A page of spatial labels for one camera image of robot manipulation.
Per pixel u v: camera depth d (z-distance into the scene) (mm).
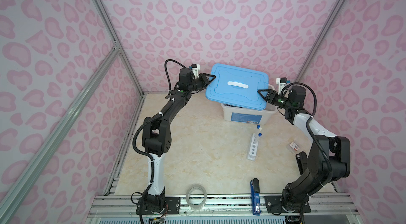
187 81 725
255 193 734
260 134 798
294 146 902
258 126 822
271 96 769
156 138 568
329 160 464
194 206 716
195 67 843
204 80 802
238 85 859
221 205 750
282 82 786
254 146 881
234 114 960
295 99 680
